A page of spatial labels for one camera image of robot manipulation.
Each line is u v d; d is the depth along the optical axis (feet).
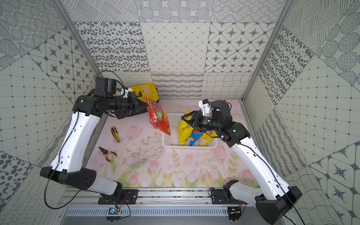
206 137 2.77
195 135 2.82
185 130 2.73
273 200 1.23
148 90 3.41
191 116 2.02
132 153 2.96
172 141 3.13
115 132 3.22
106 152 2.96
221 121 1.61
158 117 2.15
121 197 2.32
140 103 2.12
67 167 1.27
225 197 2.14
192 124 1.91
